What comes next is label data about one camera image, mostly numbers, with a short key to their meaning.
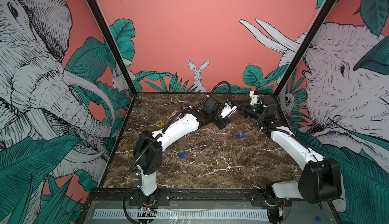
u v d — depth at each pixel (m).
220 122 0.71
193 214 0.70
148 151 0.45
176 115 0.56
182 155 0.88
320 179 0.41
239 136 0.96
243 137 0.96
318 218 0.69
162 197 0.73
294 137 0.52
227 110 0.70
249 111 0.71
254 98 0.75
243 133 0.98
